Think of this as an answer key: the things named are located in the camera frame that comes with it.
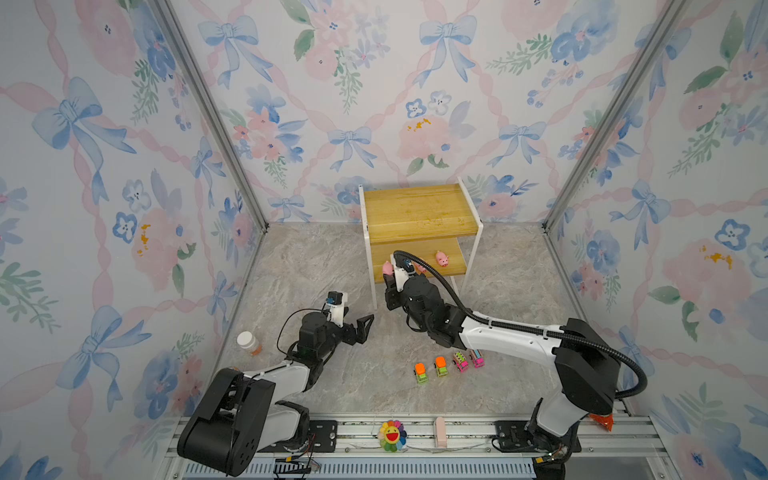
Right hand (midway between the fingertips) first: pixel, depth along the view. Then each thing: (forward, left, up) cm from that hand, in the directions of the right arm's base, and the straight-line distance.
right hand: (386, 273), depth 80 cm
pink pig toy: (+8, -16, -3) cm, 18 cm away
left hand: (-5, +7, -12) cm, 15 cm away
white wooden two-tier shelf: (+8, -13, +11) cm, 19 cm away
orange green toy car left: (-20, -10, -19) cm, 29 cm away
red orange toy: (-31, -56, -20) cm, 67 cm away
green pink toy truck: (-17, -21, -19) cm, 33 cm away
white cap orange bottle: (-14, +38, -13) cm, 43 cm away
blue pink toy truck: (-16, -26, -18) cm, 35 cm away
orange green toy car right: (-18, -15, -19) cm, 31 cm away
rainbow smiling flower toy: (-35, -2, -20) cm, 40 cm away
